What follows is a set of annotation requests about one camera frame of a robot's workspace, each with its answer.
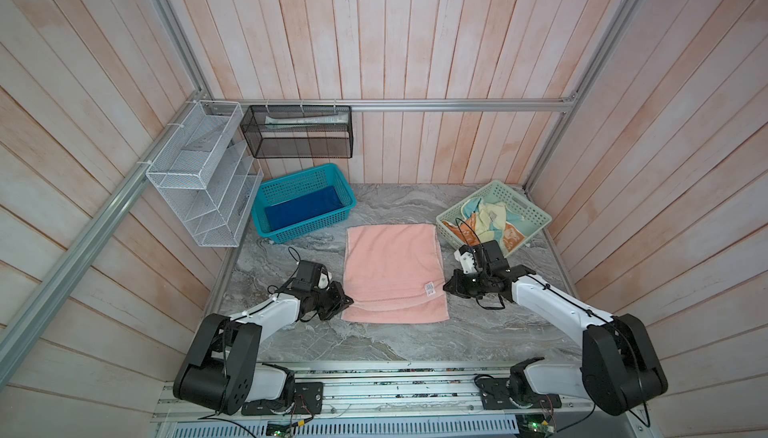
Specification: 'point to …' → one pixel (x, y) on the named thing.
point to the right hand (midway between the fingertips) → (444, 285)
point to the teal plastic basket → (297, 185)
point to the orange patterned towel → (465, 230)
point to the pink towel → (393, 274)
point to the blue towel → (312, 206)
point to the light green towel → (487, 214)
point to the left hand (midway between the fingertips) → (354, 304)
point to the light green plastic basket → (521, 212)
